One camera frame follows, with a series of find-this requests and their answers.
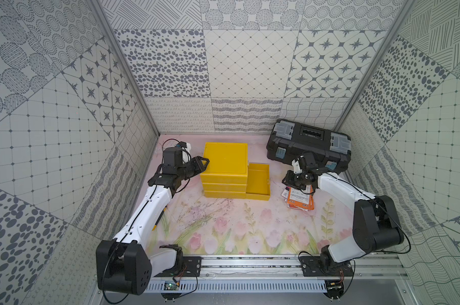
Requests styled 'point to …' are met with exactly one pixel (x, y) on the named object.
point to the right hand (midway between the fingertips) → (286, 183)
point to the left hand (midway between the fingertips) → (205, 160)
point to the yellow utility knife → (154, 227)
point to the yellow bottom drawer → (258, 183)
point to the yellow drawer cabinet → (225, 176)
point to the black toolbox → (288, 139)
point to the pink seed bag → (285, 192)
